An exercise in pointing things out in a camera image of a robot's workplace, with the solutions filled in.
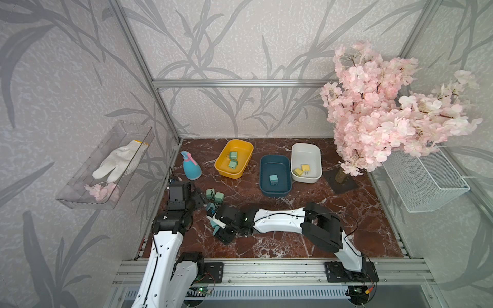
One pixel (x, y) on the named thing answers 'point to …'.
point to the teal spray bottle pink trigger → (192, 171)
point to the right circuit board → (357, 293)
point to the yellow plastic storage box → (244, 149)
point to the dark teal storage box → (274, 163)
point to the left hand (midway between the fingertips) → (195, 195)
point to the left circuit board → (198, 292)
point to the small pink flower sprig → (103, 193)
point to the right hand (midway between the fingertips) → (219, 230)
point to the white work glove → (123, 160)
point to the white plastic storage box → (306, 154)
